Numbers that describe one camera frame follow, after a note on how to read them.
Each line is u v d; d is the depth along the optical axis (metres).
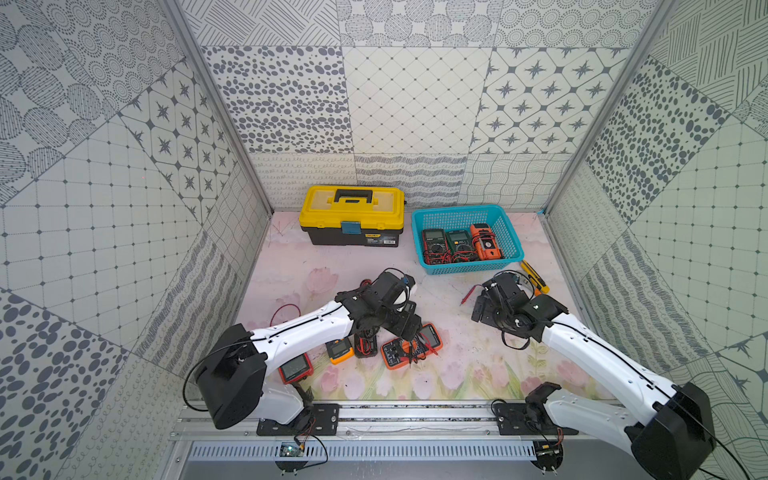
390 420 0.76
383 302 0.63
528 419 0.68
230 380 0.41
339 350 0.83
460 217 1.22
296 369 0.78
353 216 0.98
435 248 1.05
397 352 0.82
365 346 0.84
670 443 0.45
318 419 0.73
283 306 0.95
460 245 1.07
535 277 1.01
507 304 0.61
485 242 1.07
